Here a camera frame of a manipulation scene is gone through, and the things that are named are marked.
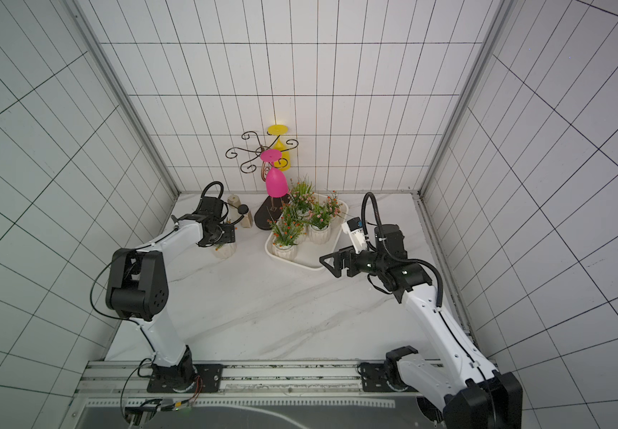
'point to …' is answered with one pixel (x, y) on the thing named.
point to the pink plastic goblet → (276, 180)
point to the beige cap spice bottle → (235, 201)
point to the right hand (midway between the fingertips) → (333, 249)
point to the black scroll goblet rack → (270, 208)
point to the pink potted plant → (321, 217)
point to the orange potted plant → (224, 250)
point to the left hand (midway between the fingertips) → (220, 240)
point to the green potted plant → (302, 196)
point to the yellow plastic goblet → (285, 163)
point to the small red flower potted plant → (333, 206)
